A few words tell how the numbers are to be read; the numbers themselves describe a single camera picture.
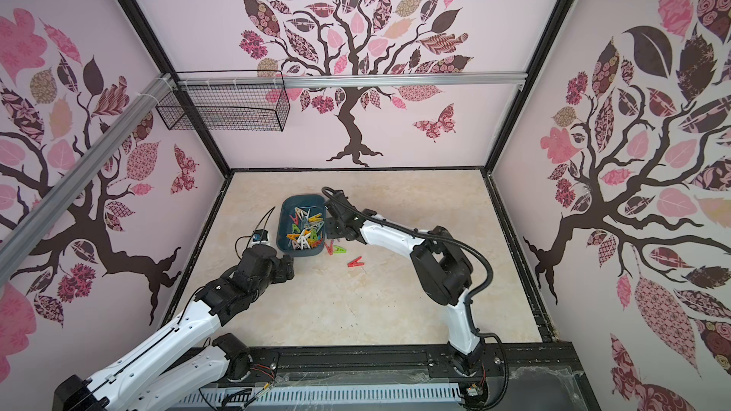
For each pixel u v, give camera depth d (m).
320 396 0.70
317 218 1.03
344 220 0.70
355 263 0.92
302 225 1.00
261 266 0.59
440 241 0.53
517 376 0.72
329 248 0.96
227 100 0.95
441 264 0.52
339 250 0.95
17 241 0.50
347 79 0.93
